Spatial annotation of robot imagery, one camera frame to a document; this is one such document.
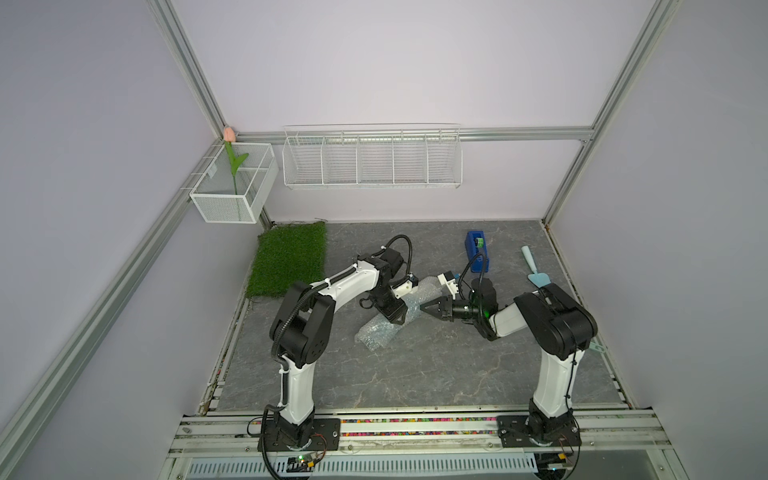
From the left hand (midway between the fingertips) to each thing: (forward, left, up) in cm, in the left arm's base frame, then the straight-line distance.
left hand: (395, 317), depth 89 cm
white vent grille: (-34, +24, -6) cm, 42 cm away
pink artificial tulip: (+41, +46, +29) cm, 68 cm away
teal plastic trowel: (+13, -51, -4) cm, 53 cm away
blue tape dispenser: (+24, -30, +1) cm, 39 cm away
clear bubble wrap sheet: (-6, +6, +2) cm, 8 cm away
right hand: (+2, -7, +2) cm, 8 cm away
